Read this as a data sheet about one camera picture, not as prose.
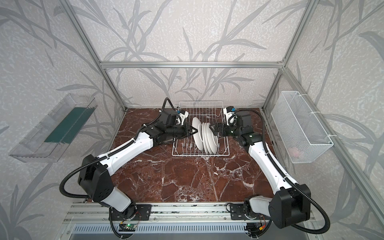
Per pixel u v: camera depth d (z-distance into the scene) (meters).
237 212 0.73
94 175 0.42
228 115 0.71
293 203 0.39
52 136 0.65
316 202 0.37
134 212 0.69
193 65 0.97
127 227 0.71
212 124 0.91
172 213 0.75
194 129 0.77
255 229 0.70
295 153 0.73
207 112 1.16
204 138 0.82
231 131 0.67
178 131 0.69
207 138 0.83
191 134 0.75
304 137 0.61
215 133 0.70
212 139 0.86
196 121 0.88
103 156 0.46
